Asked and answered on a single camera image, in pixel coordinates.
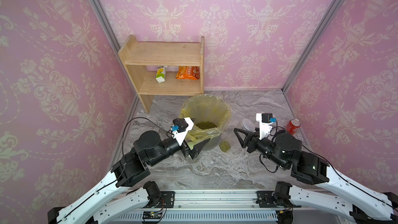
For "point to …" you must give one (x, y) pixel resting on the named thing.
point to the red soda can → (293, 125)
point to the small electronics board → (152, 215)
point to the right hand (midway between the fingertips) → (239, 129)
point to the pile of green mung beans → (205, 125)
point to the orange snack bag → (188, 72)
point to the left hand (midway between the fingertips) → (202, 130)
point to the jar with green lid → (188, 158)
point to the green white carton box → (160, 73)
